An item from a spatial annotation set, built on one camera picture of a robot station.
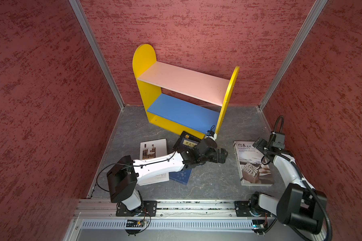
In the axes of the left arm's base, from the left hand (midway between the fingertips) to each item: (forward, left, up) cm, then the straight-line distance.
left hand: (219, 155), depth 75 cm
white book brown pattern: (+10, +38, -13) cm, 42 cm away
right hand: (+9, -27, -8) cm, 29 cm away
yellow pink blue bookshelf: (+44, +18, -3) cm, 48 cm away
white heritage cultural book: (-4, -20, -13) cm, 25 cm away
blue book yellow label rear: (+16, +17, -13) cm, 27 cm away
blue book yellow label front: (-6, +19, -16) cm, 26 cm away
